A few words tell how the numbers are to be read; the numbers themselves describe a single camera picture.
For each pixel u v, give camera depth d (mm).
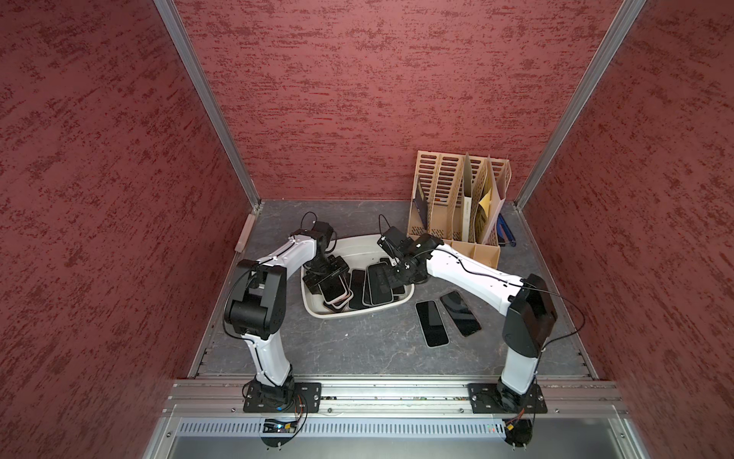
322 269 808
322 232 790
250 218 1136
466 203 839
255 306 494
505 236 1069
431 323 890
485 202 851
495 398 721
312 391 761
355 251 1006
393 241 659
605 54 778
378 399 757
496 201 819
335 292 870
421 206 1136
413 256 573
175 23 725
